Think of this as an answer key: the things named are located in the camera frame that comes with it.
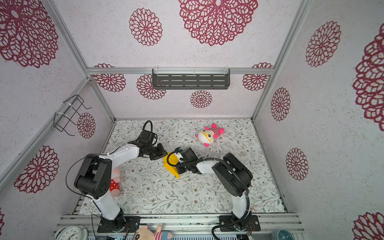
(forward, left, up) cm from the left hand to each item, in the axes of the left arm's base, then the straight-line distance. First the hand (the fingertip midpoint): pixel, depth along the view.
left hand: (167, 155), depth 93 cm
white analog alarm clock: (-40, +39, -1) cm, 56 cm away
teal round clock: (-42, -57, -4) cm, 71 cm away
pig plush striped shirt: (-41, +6, +3) cm, 41 cm away
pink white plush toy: (+14, -25, +2) cm, 29 cm away
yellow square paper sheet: (-6, -5, +5) cm, 10 cm away
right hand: (-4, -5, -5) cm, 8 cm away
